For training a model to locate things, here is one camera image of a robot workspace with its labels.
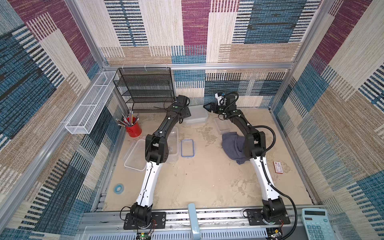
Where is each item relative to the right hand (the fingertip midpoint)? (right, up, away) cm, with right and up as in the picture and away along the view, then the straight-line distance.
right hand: (209, 107), depth 109 cm
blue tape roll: (-53, -48, -26) cm, 76 cm away
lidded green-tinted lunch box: (-8, -6, -2) cm, 10 cm away
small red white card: (+38, -38, -20) cm, 57 cm away
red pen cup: (-50, -14, -13) cm, 54 cm away
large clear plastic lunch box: (-25, -24, -11) cm, 36 cm away
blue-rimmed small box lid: (-16, -28, -9) cm, 33 cm away
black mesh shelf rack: (-46, +16, -1) cm, 49 cm away
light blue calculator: (+45, -59, -39) cm, 84 cm away
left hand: (-17, -4, -3) cm, 18 cm away
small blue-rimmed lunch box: (+10, -13, +1) cm, 17 cm away
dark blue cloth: (+13, -25, -16) cm, 32 cm away
